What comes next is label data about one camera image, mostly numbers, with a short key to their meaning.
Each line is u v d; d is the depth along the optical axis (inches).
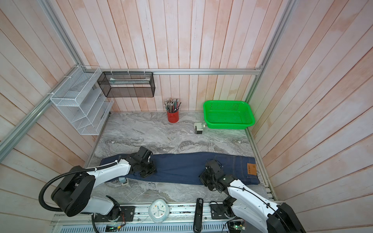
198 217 27.6
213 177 25.5
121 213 28.3
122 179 31.0
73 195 16.8
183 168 35.6
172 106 39.7
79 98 27.6
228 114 46.6
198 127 40.9
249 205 19.6
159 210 28.2
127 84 42.2
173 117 43.7
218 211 28.8
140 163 27.6
